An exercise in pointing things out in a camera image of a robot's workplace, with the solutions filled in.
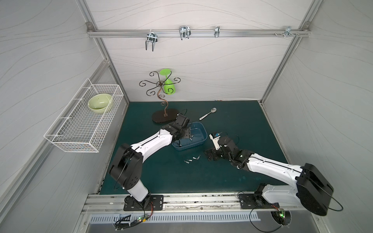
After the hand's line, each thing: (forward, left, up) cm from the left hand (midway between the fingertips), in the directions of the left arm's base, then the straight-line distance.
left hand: (185, 132), depth 89 cm
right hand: (-9, -15, -2) cm, 18 cm away
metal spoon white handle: (+28, -21, -10) cm, 36 cm away
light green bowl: (+2, +44, +23) cm, 50 cm away
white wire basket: (-12, +49, +20) cm, 54 cm away
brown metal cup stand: (+21, +21, -11) cm, 32 cm away
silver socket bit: (+4, -4, -10) cm, 12 cm away
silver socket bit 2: (-13, -7, -10) cm, 18 cm away
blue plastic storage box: (+4, -8, -10) cm, 13 cm away
